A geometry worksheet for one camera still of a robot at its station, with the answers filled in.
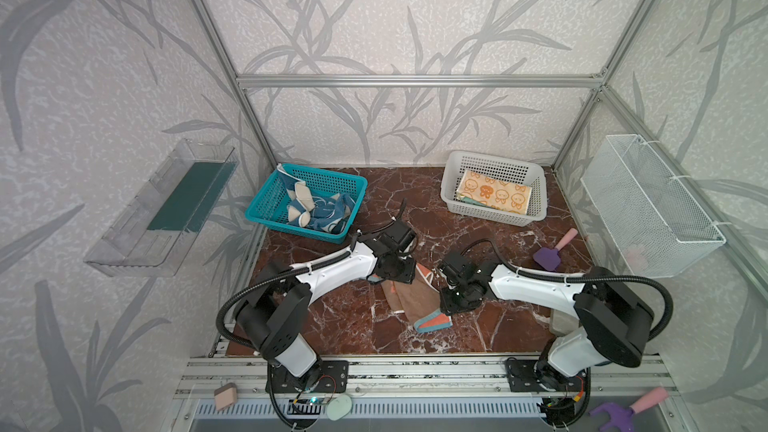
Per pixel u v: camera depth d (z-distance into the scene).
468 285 0.65
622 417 0.69
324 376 0.73
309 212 0.97
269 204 0.99
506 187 1.09
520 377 0.74
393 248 0.68
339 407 0.69
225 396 0.70
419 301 0.85
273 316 0.44
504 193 1.08
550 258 0.95
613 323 0.43
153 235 0.64
